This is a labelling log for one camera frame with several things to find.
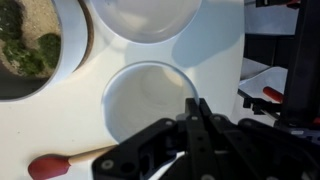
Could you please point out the green food in saucepan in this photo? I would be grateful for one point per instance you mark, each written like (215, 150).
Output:
(31, 53)

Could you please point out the white ceramic bowl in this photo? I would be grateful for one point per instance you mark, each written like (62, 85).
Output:
(143, 20)

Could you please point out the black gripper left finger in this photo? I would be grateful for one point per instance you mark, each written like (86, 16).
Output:
(140, 153)

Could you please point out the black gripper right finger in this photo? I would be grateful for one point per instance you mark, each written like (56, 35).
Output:
(266, 150)

